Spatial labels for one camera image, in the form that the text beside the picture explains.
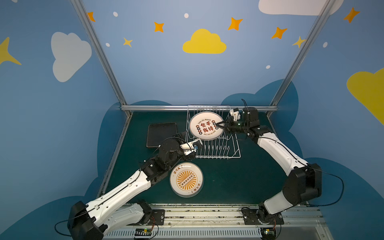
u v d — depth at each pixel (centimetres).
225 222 74
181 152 62
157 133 104
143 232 73
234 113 78
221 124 78
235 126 72
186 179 86
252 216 75
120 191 45
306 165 45
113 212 43
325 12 71
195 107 115
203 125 82
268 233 73
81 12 70
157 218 74
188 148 62
